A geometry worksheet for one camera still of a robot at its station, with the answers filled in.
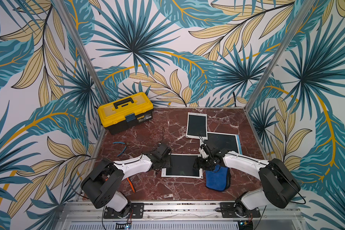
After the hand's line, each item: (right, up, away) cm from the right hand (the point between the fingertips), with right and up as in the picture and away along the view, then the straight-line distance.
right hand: (197, 166), depth 88 cm
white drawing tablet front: (+3, +24, +20) cm, 31 cm away
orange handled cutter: (-38, -8, -7) cm, 40 cm away
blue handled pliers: (-50, +13, +10) cm, 53 cm away
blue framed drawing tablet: (+26, +13, +13) cm, 32 cm away
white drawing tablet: (-9, 0, +1) cm, 9 cm away
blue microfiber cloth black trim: (+12, -7, -4) cm, 14 cm away
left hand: (-18, +1, 0) cm, 18 cm away
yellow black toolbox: (-50, +32, +5) cm, 60 cm away
